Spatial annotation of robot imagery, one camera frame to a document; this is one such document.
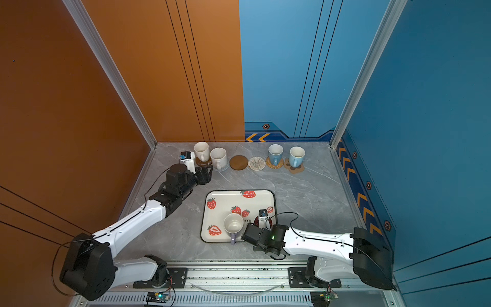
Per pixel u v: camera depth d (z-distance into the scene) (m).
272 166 1.09
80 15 0.71
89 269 0.41
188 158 0.71
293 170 1.07
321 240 0.47
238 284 0.73
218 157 1.07
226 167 1.08
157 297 0.71
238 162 1.09
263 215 0.72
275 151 1.06
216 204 0.93
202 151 1.03
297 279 0.72
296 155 1.03
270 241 0.54
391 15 0.71
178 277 0.75
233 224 0.87
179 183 0.62
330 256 0.45
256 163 1.09
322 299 0.71
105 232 0.45
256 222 0.74
